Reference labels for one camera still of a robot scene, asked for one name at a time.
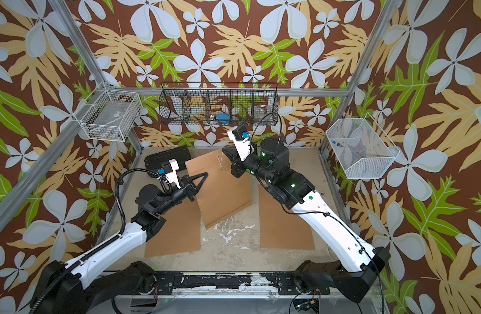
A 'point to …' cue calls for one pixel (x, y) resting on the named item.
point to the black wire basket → (244, 103)
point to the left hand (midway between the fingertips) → (207, 172)
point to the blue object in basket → (223, 118)
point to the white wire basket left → (109, 116)
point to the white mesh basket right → (363, 148)
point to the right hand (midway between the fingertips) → (223, 148)
